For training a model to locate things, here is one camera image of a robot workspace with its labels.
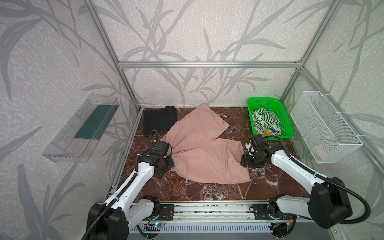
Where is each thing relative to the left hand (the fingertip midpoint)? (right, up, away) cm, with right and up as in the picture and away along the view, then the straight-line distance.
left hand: (173, 160), depth 83 cm
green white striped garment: (+60, +24, +22) cm, 68 cm away
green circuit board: (-7, -29, -11) cm, 32 cm away
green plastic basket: (+74, +34, +31) cm, 87 cm away
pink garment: (+15, +2, +6) cm, 16 cm away
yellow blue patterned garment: (+66, +16, +19) cm, 71 cm away
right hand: (+42, +1, +3) cm, 42 cm away
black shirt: (-14, +24, +24) cm, 37 cm away
